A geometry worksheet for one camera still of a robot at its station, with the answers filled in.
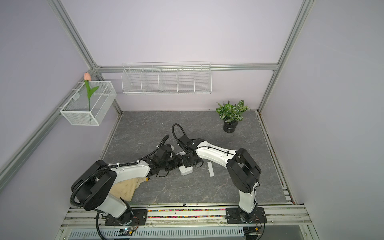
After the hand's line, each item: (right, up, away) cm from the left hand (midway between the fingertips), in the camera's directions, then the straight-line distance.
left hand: (183, 163), depth 88 cm
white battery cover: (+17, -4, +1) cm, 17 cm away
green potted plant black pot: (+29, +29, -1) cm, 41 cm away
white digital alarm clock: (+1, -3, -4) cm, 5 cm away
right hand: (+3, +1, 0) cm, 3 cm away
